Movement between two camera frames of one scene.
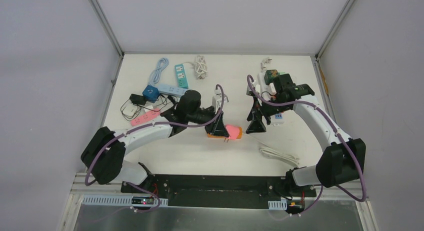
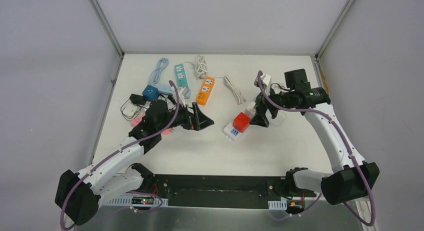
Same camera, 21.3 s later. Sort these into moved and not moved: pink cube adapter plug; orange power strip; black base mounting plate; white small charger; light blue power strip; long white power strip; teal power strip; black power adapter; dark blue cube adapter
Moved: orange power strip; long white power strip; pink cube adapter plug
Not moved: white small charger; teal power strip; dark blue cube adapter; black base mounting plate; black power adapter; light blue power strip
